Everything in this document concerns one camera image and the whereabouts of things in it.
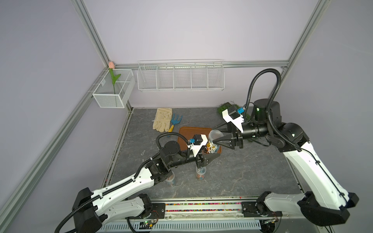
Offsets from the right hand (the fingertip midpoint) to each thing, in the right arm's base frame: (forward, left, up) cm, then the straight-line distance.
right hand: (213, 134), depth 54 cm
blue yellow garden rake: (+40, +22, -42) cm, 62 cm away
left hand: (-2, -2, -9) cm, 9 cm away
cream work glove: (+42, +30, -41) cm, 66 cm away
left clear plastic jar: (-7, +20, -33) cm, 39 cm away
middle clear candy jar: (-2, +3, -35) cm, 36 cm away
